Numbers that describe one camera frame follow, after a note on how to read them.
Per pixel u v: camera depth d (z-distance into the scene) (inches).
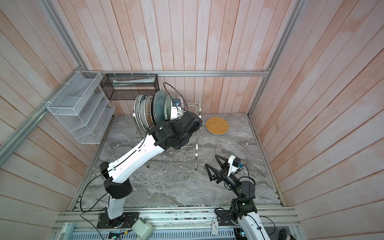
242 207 23.7
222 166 28.8
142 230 26.4
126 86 40.3
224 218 28.8
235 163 24.1
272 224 26.6
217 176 24.1
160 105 27.0
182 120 19.2
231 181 25.4
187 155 38.5
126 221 28.5
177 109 21.8
